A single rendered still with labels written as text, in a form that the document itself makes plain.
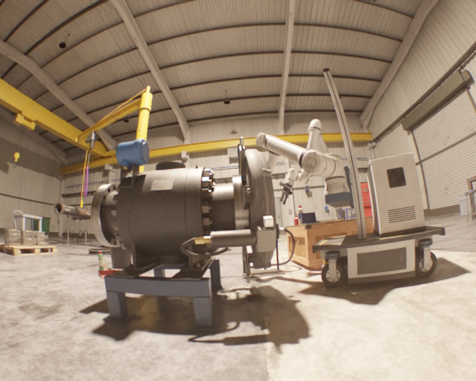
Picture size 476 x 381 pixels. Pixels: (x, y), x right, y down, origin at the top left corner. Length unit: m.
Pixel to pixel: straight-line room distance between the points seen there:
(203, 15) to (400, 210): 8.98
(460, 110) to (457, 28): 3.31
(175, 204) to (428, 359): 1.25
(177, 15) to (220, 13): 1.68
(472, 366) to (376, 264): 0.94
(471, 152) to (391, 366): 9.02
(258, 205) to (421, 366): 0.92
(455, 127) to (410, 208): 8.55
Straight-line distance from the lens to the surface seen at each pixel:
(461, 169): 9.75
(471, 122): 9.49
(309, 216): 2.31
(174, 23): 9.58
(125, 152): 1.29
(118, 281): 1.14
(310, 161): 1.33
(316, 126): 2.12
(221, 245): 0.91
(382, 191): 1.48
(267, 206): 0.98
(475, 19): 10.00
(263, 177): 1.02
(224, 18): 9.36
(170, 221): 1.11
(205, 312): 1.03
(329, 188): 1.44
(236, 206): 1.12
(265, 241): 0.91
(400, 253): 1.44
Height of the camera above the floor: 0.48
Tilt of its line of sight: 11 degrees up
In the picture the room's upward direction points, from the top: 4 degrees counter-clockwise
